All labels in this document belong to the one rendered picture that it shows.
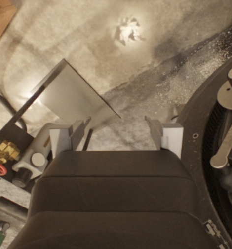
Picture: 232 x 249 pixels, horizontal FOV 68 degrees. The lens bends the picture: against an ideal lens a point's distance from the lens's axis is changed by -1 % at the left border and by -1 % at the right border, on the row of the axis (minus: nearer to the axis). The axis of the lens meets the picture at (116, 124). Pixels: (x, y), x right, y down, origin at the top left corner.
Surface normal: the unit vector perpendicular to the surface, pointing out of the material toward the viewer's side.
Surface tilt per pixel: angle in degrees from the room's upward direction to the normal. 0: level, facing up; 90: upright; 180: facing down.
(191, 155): 90
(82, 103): 0
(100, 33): 0
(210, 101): 90
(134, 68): 0
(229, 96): 90
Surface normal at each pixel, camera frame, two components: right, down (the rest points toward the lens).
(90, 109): -0.13, 0.65
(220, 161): -0.64, -0.63
